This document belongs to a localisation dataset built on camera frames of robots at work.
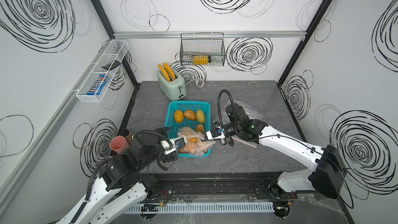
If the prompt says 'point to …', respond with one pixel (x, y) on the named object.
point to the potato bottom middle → (189, 114)
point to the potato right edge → (200, 127)
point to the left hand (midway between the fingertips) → (173, 135)
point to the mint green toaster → (174, 90)
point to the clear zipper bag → (195, 144)
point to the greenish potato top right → (200, 116)
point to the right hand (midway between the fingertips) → (202, 137)
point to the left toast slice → (164, 72)
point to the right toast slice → (169, 71)
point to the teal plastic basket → (175, 120)
